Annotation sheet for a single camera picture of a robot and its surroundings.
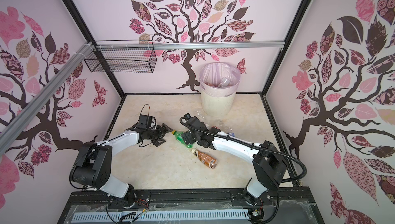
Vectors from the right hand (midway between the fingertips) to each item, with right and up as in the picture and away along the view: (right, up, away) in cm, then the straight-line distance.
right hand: (190, 129), depth 84 cm
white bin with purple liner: (+19, +31, +23) cm, 43 cm away
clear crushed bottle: (+5, +7, +19) cm, 21 cm away
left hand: (-13, -5, +6) cm, 15 cm away
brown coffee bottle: (+10, -17, -3) cm, 20 cm away
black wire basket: (-57, +51, +37) cm, 85 cm away
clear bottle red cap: (+22, +29, +19) cm, 41 cm away
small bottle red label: (+19, +1, +15) cm, 24 cm away
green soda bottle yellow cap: (-7, -7, +7) cm, 12 cm away
